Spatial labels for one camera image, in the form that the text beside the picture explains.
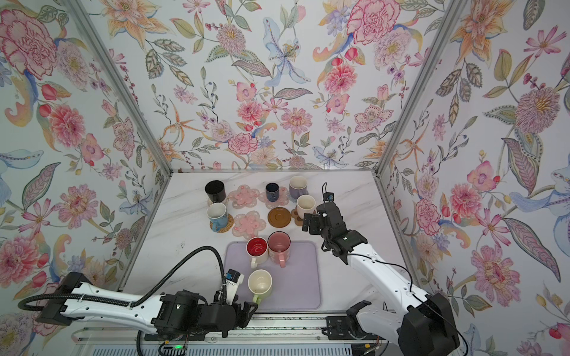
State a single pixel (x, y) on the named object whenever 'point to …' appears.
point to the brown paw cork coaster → (298, 220)
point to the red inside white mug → (257, 248)
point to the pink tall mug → (279, 245)
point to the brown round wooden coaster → (279, 217)
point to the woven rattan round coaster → (230, 223)
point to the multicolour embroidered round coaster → (225, 202)
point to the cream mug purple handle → (297, 186)
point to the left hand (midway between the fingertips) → (250, 314)
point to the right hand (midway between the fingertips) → (316, 216)
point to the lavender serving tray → (297, 286)
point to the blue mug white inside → (217, 213)
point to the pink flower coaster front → (249, 225)
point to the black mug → (216, 190)
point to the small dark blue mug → (272, 191)
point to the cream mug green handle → (260, 282)
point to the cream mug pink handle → (305, 204)
